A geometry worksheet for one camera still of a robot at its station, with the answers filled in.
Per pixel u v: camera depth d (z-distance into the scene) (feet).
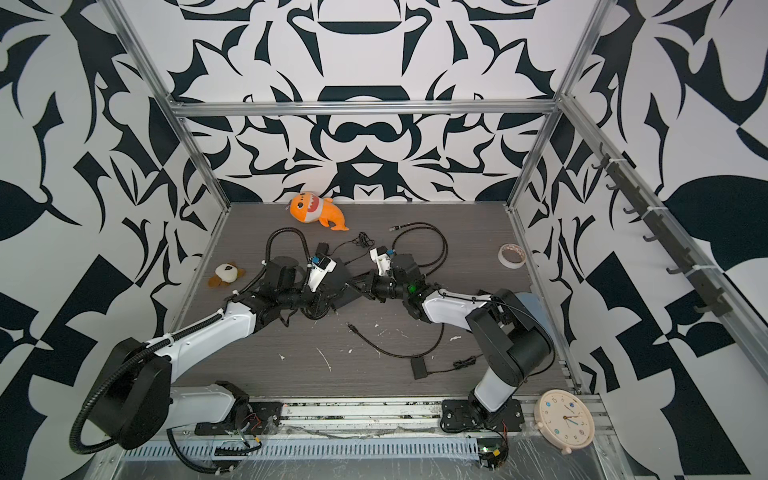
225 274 3.19
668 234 1.82
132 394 1.35
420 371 2.68
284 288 2.21
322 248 3.51
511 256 3.50
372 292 2.45
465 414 2.45
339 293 2.70
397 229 3.67
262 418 2.43
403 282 2.32
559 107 2.93
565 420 2.35
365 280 2.61
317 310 2.41
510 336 1.53
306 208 3.55
